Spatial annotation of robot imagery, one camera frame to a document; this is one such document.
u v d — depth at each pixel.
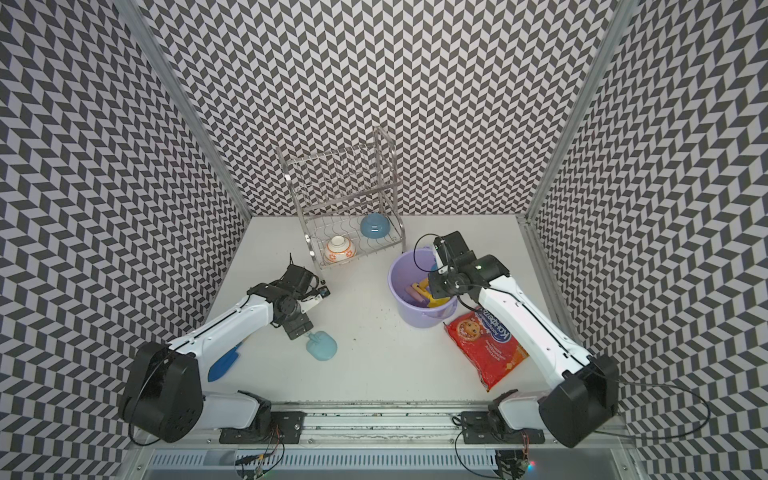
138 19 0.72
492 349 0.82
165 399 0.41
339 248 0.97
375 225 1.07
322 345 0.86
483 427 0.72
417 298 0.93
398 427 0.75
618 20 0.68
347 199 0.82
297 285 0.69
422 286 0.94
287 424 0.73
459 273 0.53
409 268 0.85
